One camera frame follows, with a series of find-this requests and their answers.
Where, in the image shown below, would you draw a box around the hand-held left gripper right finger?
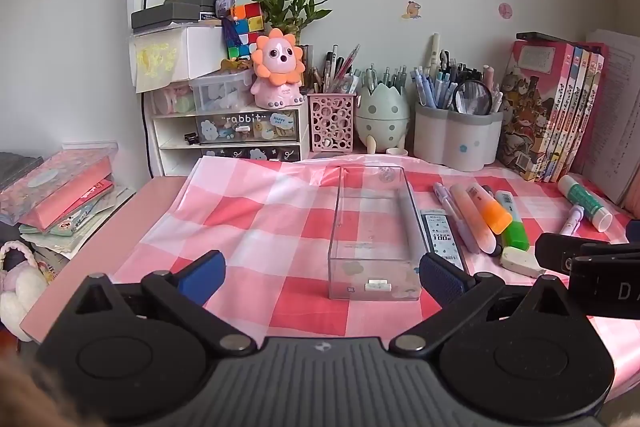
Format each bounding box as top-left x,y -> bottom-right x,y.
389,252 -> 569,356

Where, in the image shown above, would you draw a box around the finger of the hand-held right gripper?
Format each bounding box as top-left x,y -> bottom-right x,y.
535,233 -> 640,277

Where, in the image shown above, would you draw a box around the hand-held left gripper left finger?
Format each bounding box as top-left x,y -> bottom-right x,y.
75,249 -> 258,356

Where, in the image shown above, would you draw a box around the white eraser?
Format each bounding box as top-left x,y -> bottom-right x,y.
500,247 -> 547,279

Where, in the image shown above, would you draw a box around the white purple ballpoint pen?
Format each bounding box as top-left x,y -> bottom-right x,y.
558,204 -> 586,237

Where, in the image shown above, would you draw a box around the black pencil lead case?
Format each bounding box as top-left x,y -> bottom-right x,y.
421,210 -> 469,273

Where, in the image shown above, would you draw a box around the green highlighter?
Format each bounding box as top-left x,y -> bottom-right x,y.
495,190 -> 531,252

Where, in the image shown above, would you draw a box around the white green glue stick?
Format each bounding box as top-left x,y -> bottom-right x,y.
557,174 -> 614,233

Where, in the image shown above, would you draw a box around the purple clear gel pen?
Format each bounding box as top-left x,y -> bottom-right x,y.
433,182 -> 482,254

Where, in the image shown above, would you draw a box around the peach highlighter pen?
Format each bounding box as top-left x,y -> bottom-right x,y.
449,183 -> 502,257

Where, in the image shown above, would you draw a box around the orange highlighter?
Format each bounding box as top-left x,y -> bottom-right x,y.
466,185 -> 514,236

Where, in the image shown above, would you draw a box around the clear plastic pencil box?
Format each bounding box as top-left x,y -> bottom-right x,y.
327,164 -> 427,303

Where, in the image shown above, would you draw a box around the pink checked tablecloth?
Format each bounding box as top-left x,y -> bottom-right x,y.
110,154 -> 640,388

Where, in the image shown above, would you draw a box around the white drawer organizer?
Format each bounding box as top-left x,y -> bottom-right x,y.
149,103 -> 311,178

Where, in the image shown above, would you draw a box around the white grey flower pen holder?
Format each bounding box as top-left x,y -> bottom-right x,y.
413,99 -> 504,172

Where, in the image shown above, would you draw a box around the open white book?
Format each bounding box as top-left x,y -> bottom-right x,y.
582,28 -> 640,208

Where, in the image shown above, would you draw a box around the green egg-shaped pen holder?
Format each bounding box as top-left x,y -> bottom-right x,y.
356,82 -> 412,156

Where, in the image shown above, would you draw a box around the black magnifying glass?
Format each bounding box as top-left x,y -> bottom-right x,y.
454,79 -> 494,116

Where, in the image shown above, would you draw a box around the clear box with tape rolls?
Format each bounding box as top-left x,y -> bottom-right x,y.
144,82 -> 197,118

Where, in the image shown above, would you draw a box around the white plush bag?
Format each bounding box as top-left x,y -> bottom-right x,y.
0,240 -> 49,343

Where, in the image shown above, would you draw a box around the clear plastic storage box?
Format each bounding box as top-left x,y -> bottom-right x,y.
189,68 -> 254,114

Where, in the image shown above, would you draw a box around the pink perforated pen holder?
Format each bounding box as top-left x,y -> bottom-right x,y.
307,93 -> 357,154

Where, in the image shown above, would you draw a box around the bunch of pens in flower holder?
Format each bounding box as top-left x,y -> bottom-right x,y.
410,33 -> 504,115

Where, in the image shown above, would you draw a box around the bunch of pens in egg holder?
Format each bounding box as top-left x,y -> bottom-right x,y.
361,64 -> 409,90

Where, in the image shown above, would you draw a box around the flat black device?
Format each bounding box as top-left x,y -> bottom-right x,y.
516,32 -> 577,44

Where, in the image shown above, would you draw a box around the grey cloth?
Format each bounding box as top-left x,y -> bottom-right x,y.
0,152 -> 45,182

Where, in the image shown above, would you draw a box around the pink lion pencil sharpener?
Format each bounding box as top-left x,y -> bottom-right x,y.
250,29 -> 307,110

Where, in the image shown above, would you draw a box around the white cardboard box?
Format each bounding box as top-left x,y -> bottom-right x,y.
130,25 -> 227,94

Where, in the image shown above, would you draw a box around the bunch of pens in pink holder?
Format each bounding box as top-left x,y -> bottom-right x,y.
312,43 -> 362,96

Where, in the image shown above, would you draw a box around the colourful puzzle cube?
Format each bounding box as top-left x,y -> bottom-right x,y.
227,3 -> 265,58

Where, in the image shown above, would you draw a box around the dark grey box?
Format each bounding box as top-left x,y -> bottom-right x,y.
131,2 -> 202,30

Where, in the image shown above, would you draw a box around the small black box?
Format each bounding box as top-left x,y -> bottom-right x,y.
164,0 -> 219,11

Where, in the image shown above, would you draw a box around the green bamboo plant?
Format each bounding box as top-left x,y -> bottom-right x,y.
251,0 -> 332,46

